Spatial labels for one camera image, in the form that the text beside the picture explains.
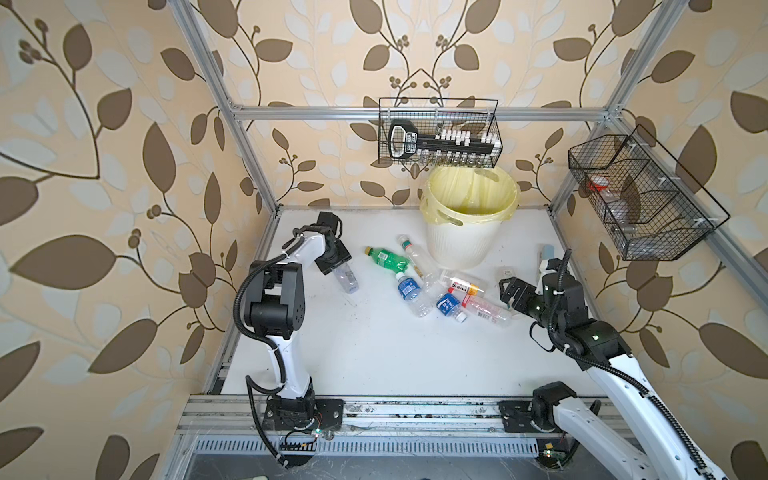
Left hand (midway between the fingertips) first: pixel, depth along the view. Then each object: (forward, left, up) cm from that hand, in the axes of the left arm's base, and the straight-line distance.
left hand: (345, 257), depth 98 cm
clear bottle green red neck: (+1, -27, -5) cm, 27 cm away
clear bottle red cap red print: (-16, -43, -1) cm, 46 cm away
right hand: (-18, -48, +13) cm, 53 cm away
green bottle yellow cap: (+1, -14, -1) cm, 14 cm away
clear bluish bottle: (-8, -2, 0) cm, 8 cm away
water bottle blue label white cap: (-11, -22, -1) cm, 25 cm away
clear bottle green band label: (-4, -52, 0) cm, 52 cm away
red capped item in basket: (+8, -72, +27) cm, 77 cm away
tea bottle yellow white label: (-8, -38, -2) cm, 39 cm away
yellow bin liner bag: (+22, -42, +9) cm, 48 cm away
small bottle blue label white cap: (-15, -33, -1) cm, 37 cm away
